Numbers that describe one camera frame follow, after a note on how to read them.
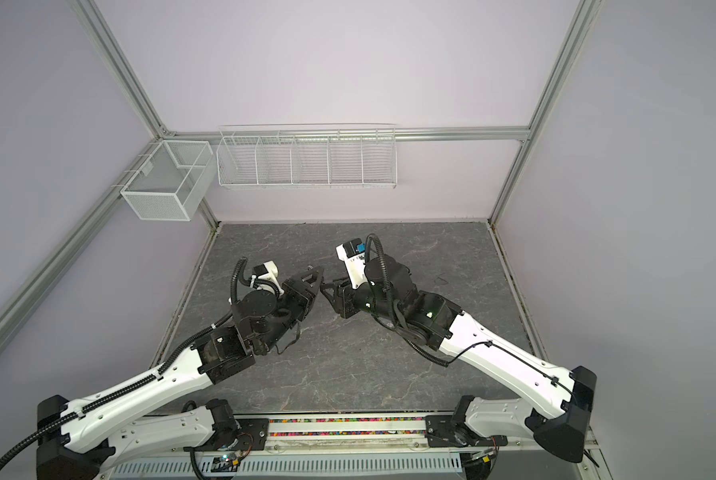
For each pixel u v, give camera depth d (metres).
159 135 0.91
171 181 1.03
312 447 0.73
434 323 0.46
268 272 0.62
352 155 1.05
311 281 0.66
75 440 0.39
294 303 0.59
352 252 0.55
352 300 0.56
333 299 0.59
